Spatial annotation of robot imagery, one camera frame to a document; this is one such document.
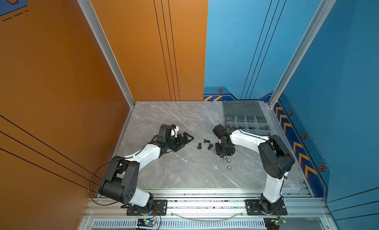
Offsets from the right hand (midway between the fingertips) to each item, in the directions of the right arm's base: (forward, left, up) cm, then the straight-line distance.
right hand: (219, 153), depth 93 cm
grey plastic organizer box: (+27, -23, +6) cm, 36 cm away
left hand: (+4, +18, +11) cm, 22 cm away
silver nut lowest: (-10, -4, +1) cm, 11 cm away
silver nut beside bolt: (+3, +4, +2) cm, 5 cm away
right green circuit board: (-35, -22, -1) cm, 42 cm away
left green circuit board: (-36, +39, -1) cm, 53 cm away
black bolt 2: (+4, +13, +2) cm, 14 cm away
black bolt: (+8, +8, +2) cm, 12 cm away
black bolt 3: (+5, +6, +2) cm, 8 cm away
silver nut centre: (-4, -2, +2) cm, 5 cm away
